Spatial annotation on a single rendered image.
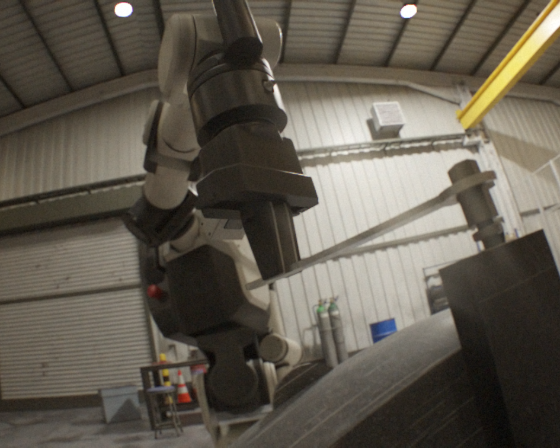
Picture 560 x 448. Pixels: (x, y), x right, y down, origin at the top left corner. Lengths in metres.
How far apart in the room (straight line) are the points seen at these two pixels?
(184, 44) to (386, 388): 0.34
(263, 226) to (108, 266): 8.91
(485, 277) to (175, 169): 0.53
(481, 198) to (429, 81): 11.91
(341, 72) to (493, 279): 11.00
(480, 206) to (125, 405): 6.43
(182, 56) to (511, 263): 0.34
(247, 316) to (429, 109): 11.13
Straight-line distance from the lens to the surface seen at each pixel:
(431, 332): 0.26
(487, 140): 11.82
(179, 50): 0.40
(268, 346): 1.06
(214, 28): 0.41
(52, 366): 9.61
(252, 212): 0.32
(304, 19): 10.17
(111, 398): 6.50
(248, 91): 0.35
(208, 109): 0.35
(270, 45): 0.44
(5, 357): 10.30
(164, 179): 0.68
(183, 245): 0.91
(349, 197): 9.50
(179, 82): 0.44
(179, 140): 0.57
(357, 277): 9.02
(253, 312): 0.90
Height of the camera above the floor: 0.99
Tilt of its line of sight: 18 degrees up
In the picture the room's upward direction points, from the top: 11 degrees counter-clockwise
